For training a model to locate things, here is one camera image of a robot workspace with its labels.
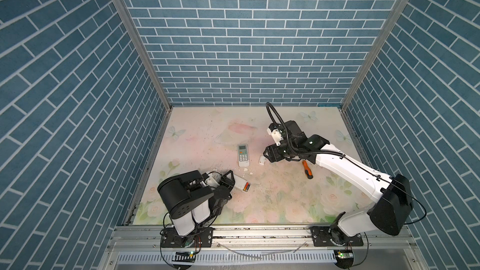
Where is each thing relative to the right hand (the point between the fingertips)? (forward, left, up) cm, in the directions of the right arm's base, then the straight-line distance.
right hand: (267, 149), depth 80 cm
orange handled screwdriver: (0, -21, -16) cm, 26 cm away
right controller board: (-34, -33, -23) cm, 53 cm away
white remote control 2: (-10, +11, -15) cm, 21 cm away
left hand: (-6, +15, -15) cm, 22 cm away
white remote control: (+6, +12, -16) cm, 20 cm away
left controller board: (-39, +30, -20) cm, 53 cm away
